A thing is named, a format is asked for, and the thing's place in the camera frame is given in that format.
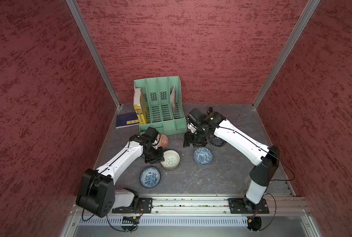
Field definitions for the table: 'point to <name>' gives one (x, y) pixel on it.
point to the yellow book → (142, 119)
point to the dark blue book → (121, 120)
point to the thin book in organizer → (173, 99)
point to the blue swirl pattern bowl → (202, 156)
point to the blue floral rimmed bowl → (150, 177)
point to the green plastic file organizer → (162, 102)
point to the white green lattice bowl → (172, 160)
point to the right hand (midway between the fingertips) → (189, 148)
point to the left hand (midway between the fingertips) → (161, 163)
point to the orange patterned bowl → (164, 141)
